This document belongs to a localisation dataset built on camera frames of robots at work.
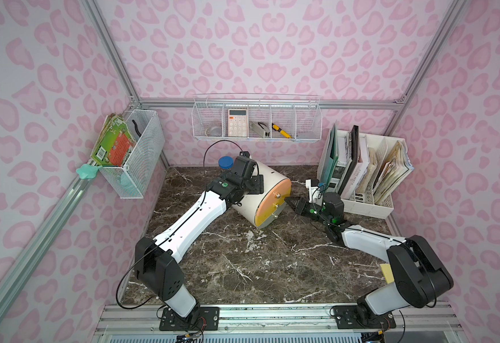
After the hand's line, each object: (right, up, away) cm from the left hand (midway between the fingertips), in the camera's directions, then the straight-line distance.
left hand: (253, 178), depth 81 cm
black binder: (+38, +7, -1) cm, 39 cm away
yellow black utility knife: (+10, +24, +17) cm, 31 cm away
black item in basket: (-49, +21, +7) cm, 53 cm away
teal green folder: (+29, +8, -1) cm, 31 cm away
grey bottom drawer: (+10, -15, +12) cm, 21 cm away
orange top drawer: (+8, -6, 0) cm, 10 cm away
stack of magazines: (+56, +3, +3) cm, 56 cm away
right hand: (+12, -8, +2) cm, 15 cm away
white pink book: (+42, +4, +3) cm, 42 cm away
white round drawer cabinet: (+3, -12, -3) cm, 13 cm away
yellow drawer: (+3, -15, -2) cm, 15 cm away
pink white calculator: (-8, +25, +14) cm, 30 cm away
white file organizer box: (+52, -11, +22) cm, 57 cm away
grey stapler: (+3, +23, +16) cm, 28 cm away
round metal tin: (-18, +22, +15) cm, 32 cm away
